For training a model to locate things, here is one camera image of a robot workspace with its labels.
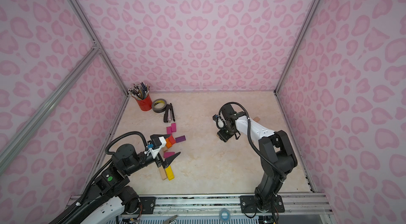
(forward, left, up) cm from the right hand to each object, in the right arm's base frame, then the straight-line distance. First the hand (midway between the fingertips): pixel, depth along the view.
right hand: (224, 133), depth 92 cm
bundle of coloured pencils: (+23, +53, +11) cm, 59 cm away
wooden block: (-22, +33, -3) cm, 39 cm away
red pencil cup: (+20, +52, +2) cm, 56 cm away
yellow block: (-22, +29, -3) cm, 36 cm away
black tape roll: (+23, +45, -4) cm, 51 cm away
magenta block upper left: (+3, +34, -3) cm, 35 cm away
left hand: (-17, +22, +20) cm, 34 cm away
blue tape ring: (-37, 0, -4) cm, 38 cm away
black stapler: (+22, +38, -3) cm, 44 cm away
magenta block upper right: (+6, +32, -4) cm, 33 cm away
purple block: (-2, +26, -4) cm, 27 cm away
